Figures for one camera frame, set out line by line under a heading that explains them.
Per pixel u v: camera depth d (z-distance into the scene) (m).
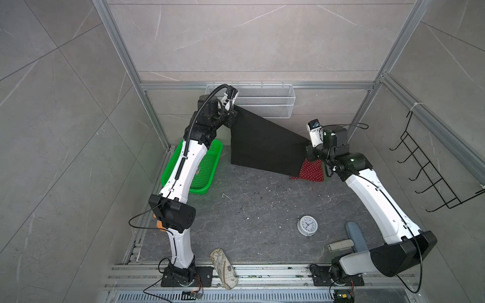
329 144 0.54
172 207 0.46
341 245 0.78
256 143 0.73
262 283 0.73
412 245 0.39
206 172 1.06
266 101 1.01
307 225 0.84
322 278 0.73
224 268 0.73
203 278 0.73
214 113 0.57
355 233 0.81
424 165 0.69
